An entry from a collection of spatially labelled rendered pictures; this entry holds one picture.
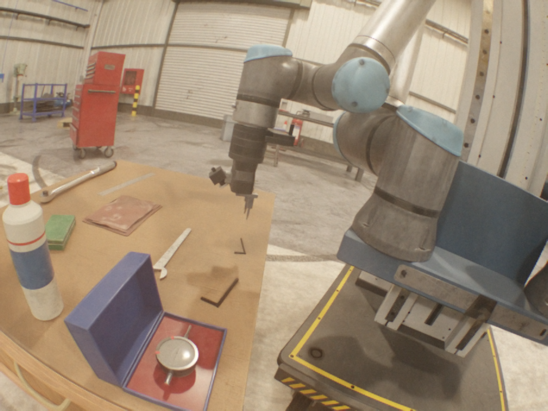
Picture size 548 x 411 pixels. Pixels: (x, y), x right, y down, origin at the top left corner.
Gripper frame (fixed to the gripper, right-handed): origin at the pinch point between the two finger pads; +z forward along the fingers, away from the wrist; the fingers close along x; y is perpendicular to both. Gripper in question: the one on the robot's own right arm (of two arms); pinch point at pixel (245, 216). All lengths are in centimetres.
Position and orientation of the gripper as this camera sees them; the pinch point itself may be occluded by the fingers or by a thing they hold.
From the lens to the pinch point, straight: 59.3
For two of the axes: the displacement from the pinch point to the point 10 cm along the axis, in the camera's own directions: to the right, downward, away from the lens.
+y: -9.5, -1.1, -3.0
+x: 2.4, 3.9, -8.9
